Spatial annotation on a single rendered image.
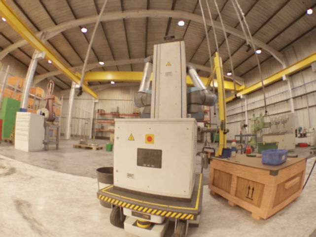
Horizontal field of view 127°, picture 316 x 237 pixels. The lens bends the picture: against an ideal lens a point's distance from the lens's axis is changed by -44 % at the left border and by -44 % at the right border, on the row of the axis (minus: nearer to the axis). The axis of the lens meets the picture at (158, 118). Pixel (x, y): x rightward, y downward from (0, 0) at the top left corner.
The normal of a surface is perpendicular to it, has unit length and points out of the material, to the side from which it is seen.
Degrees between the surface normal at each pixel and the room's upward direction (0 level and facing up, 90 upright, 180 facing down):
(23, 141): 90
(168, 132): 90
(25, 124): 90
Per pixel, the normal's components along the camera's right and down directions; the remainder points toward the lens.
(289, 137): -0.08, -0.13
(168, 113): -0.32, -0.13
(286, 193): 0.20, -0.11
